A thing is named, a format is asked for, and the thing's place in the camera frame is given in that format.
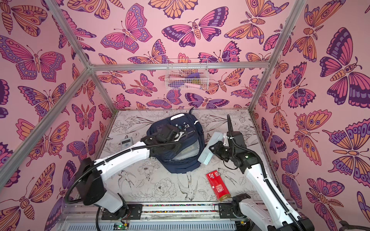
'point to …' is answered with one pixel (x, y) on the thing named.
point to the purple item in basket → (193, 75)
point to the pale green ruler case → (206, 154)
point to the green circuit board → (120, 226)
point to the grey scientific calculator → (126, 142)
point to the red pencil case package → (218, 186)
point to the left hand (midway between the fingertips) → (180, 140)
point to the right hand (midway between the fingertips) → (210, 147)
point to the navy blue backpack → (189, 158)
